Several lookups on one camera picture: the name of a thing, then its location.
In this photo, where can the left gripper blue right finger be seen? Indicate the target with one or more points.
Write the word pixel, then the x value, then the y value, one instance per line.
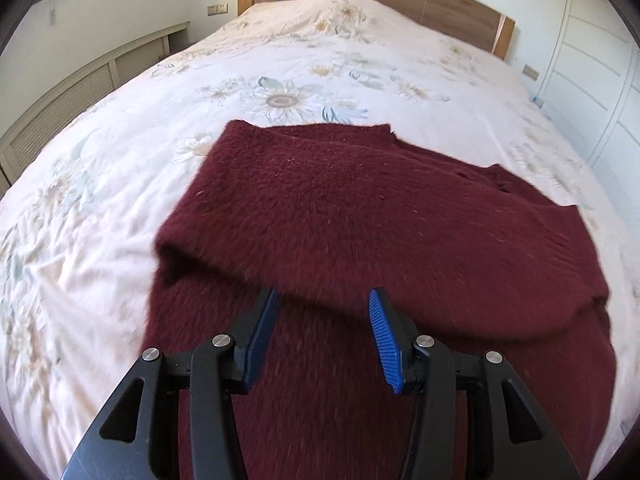
pixel 417 365

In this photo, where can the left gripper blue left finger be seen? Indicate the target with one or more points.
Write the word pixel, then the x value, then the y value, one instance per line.
pixel 228 365

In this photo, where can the dark red knit sweater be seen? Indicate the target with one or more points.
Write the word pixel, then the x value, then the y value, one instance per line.
pixel 324 213

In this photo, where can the floral white duvet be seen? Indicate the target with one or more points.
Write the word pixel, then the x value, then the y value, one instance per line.
pixel 77 227

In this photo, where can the beige radiator cover cabinet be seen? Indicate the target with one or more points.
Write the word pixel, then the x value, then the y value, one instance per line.
pixel 59 106

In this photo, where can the white wardrobe doors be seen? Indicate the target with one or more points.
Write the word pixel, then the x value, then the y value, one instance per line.
pixel 591 93

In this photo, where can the right wall socket plate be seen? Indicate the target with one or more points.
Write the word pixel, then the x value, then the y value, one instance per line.
pixel 529 72

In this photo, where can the wall socket plate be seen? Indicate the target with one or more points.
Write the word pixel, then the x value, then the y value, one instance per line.
pixel 217 9
pixel 529 72

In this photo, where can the left wall socket plate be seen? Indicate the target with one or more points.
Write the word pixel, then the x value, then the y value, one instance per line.
pixel 217 9

